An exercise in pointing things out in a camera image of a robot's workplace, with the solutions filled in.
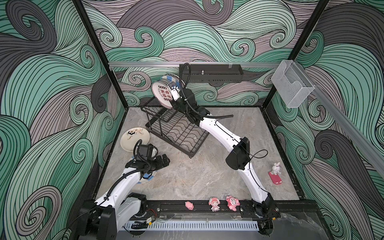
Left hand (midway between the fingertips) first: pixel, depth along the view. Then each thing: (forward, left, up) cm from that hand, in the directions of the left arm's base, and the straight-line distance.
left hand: (164, 161), depth 85 cm
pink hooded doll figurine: (-20, -28, -1) cm, 35 cm away
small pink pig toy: (-22, -15, -2) cm, 26 cm away
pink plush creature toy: (-20, -37, -1) cm, 42 cm away
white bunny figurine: (-4, -62, +4) cm, 63 cm away
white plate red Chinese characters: (+33, +3, +23) cm, 40 cm away
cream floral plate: (+19, +26, -4) cm, 33 cm away
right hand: (+29, -5, +29) cm, 41 cm away
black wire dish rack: (+28, -4, -5) cm, 29 cm away
